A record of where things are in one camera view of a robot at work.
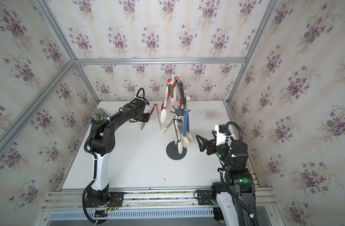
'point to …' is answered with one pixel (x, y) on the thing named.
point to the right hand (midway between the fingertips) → (208, 134)
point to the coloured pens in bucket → (97, 116)
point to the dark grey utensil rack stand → (172, 149)
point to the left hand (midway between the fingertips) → (146, 118)
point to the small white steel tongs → (186, 95)
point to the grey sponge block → (100, 110)
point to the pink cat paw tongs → (171, 100)
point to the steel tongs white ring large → (163, 114)
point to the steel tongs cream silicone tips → (178, 135)
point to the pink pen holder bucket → (97, 121)
